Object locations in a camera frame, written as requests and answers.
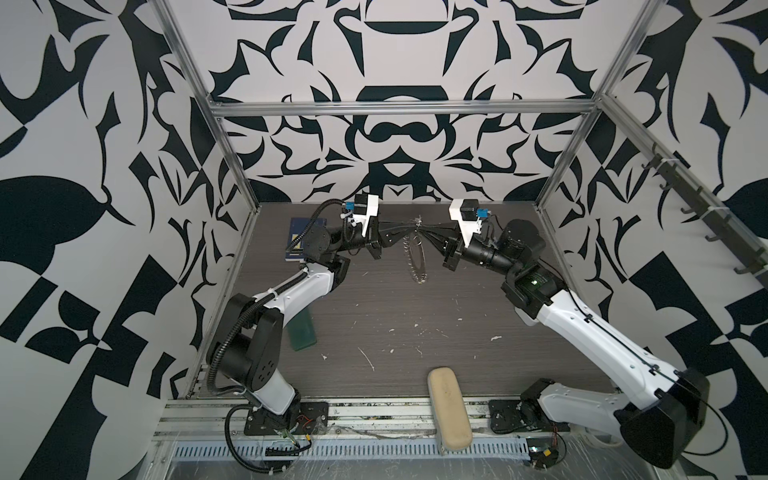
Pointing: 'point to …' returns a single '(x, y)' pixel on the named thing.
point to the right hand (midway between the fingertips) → (423, 229)
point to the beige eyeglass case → (450, 414)
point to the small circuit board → (542, 454)
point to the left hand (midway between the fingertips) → (420, 221)
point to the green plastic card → (302, 330)
